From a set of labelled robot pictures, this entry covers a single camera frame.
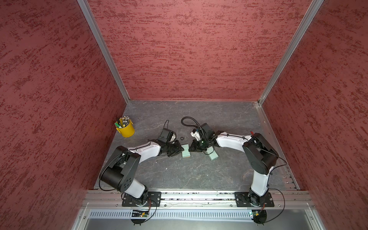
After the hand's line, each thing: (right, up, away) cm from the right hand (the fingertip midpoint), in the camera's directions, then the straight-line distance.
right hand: (190, 152), depth 89 cm
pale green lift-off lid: (+15, -2, 0) cm, 15 cm away
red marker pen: (+46, +11, +15) cm, 50 cm away
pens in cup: (-42, +20, -1) cm, 47 cm away
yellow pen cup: (-41, +13, +4) cm, 44 cm away
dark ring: (-5, +7, +9) cm, 13 cm away
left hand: (-4, 0, 0) cm, 4 cm away
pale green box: (-3, 0, -1) cm, 3 cm away
